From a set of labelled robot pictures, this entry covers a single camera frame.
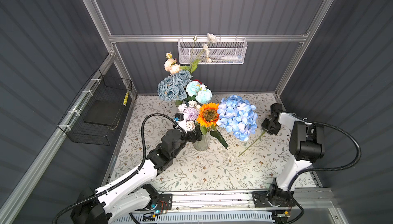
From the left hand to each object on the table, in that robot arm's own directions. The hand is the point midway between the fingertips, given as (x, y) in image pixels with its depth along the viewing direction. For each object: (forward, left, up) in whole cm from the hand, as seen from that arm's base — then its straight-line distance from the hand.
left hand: (196, 123), depth 73 cm
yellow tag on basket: (+18, +38, 0) cm, 42 cm away
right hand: (+8, -47, -24) cm, 54 cm away
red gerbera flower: (+33, -3, -1) cm, 33 cm away
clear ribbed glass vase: (+1, -5, -25) cm, 25 cm away
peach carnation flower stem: (+3, -40, -25) cm, 47 cm away
